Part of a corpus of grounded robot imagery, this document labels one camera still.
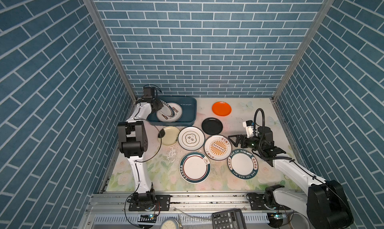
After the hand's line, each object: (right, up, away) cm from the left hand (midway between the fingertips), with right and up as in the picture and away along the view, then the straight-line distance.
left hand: (159, 104), depth 101 cm
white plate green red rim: (+6, -6, +7) cm, 11 cm away
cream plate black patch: (+7, -21, -3) cm, 22 cm away
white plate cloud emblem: (+23, -23, -5) cm, 32 cm away
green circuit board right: (+66, -55, -30) cm, 91 cm away
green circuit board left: (+4, -57, -29) cm, 64 cm away
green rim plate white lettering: (+53, -36, -14) cm, 66 cm away
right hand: (+47, -18, -17) cm, 53 cm away
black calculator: (+41, -54, -34) cm, 76 cm away
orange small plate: (+45, -3, +14) cm, 47 cm away
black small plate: (+36, -15, +1) cm, 39 cm away
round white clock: (+15, -54, -36) cm, 67 cm away
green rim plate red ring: (+25, -37, -16) cm, 48 cm away
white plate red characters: (+6, -6, +7) cm, 11 cm away
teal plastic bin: (+20, -9, +3) cm, 22 cm away
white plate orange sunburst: (+39, -27, -8) cm, 48 cm away
